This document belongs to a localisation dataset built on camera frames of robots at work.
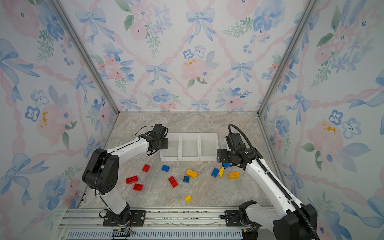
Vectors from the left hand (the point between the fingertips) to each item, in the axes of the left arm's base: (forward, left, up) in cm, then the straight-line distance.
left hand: (165, 142), depth 95 cm
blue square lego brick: (-18, -31, -5) cm, 36 cm away
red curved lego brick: (-23, -7, -6) cm, 25 cm away
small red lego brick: (-14, +11, -7) cm, 19 cm away
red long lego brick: (-22, +16, -5) cm, 28 cm away
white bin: (-4, -5, -6) cm, 9 cm away
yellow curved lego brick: (-17, -34, -5) cm, 39 cm away
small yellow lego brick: (-31, -16, -6) cm, 36 cm away
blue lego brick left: (-14, -1, -7) cm, 16 cm away
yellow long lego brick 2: (-19, -42, -6) cm, 46 cm away
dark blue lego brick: (-22, -14, -6) cm, 26 cm away
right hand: (-13, -36, +8) cm, 39 cm away
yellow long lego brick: (-18, -17, -7) cm, 26 cm away
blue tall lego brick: (-13, -37, -4) cm, 40 cm away
